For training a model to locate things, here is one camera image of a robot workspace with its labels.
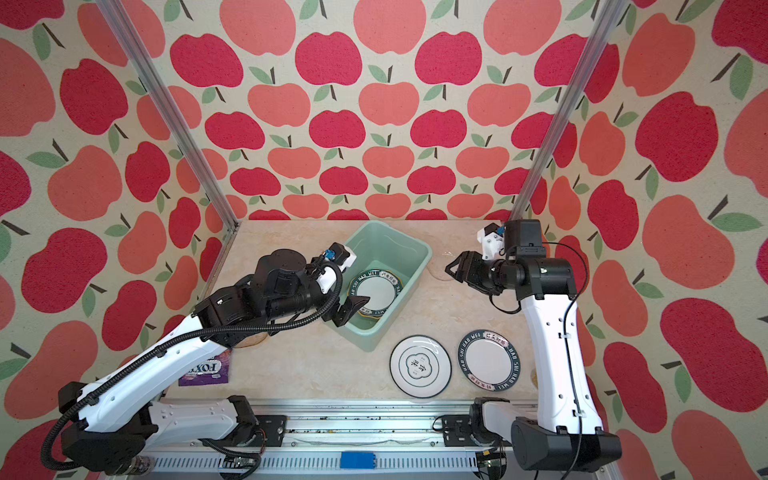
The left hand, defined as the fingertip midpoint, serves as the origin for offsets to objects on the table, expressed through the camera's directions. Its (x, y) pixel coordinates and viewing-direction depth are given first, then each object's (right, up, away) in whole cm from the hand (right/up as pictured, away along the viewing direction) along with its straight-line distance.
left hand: (359, 286), depth 63 cm
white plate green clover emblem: (+16, -26, +22) cm, 37 cm away
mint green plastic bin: (+7, +2, +42) cm, 43 cm away
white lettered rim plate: (+35, -24, +22) cm, 48 cm away
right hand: (+24, +3, +6) cm, 25 cm away
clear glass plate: (+21, +3, +25) cm, 33 cm away
